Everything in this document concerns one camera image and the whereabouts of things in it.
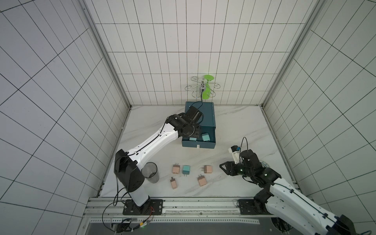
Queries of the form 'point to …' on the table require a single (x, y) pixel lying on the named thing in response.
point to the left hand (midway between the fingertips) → (192, 135)
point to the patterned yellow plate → (264, 164)
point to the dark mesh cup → (150, 171)
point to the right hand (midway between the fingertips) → (218, 166)
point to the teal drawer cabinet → (207, 107)
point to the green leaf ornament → (206, 91)
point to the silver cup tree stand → (201, 87)
